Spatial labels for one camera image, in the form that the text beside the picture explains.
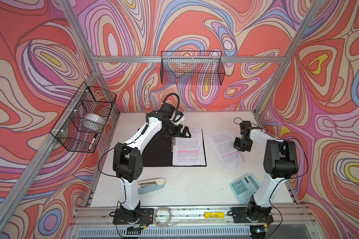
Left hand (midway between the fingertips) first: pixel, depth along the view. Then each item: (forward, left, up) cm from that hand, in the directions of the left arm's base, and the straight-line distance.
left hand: (185, 134), depth 85 cm
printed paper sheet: (+5, -27, -18) cm, 32 cm away
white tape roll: (-1, +46, +15) cm, 48 cm away
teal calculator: (-25, -33, -16) cm, 44 cm away
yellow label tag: (-38, -14, -15) cm, 44 cm away
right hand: (-2, -36, -17) cm, 40 cm away
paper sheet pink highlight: (-2, -3, -16) cm, 17 cm away
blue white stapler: (-24, +21, -14) cm, 36 cm away
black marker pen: (-10, +46, +8) cm, 48 cm away
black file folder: (-1, +17, -19) cm, 26 cm away
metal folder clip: (+5, +9, -17) cm, 20 cm away
